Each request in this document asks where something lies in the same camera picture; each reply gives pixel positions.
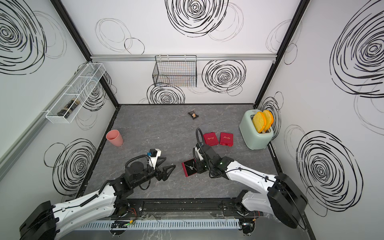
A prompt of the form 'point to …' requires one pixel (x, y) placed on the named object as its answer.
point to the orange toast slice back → (269, 119)
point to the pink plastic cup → (115, 137)
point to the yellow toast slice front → (259, 121)
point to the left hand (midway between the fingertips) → (169, 163)
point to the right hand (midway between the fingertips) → (196, 164)
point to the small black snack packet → (193, 114)
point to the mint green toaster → (254, 139)
